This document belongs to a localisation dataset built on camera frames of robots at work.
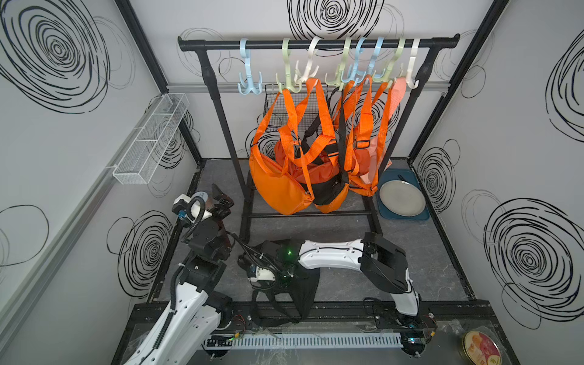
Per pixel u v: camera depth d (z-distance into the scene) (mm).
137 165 719
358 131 656
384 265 476
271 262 649
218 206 615
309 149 734
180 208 533
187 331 557
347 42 517
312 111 642
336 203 828
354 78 578
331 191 780
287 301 770
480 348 654
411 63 569
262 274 711
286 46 510
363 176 807
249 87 591
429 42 523
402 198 1053
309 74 605
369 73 611
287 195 826
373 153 770
